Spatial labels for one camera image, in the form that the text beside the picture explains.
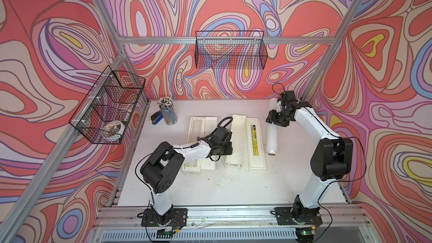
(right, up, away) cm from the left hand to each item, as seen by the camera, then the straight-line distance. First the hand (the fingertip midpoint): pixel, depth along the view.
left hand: (234, 150), depth 91 cm
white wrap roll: (+19, +11, -7) cm, 23 cm away
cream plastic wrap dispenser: (-20, +12, +6) cm, 24 cm away
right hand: (+21, +14, 0) cm, 25 cm away
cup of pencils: (-38, +25, +3) cm, 45 cm away
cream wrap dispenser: (+9, +3, +5) cm, 10 cm away
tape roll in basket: (-54, +14, -17) cm, 59 cm away
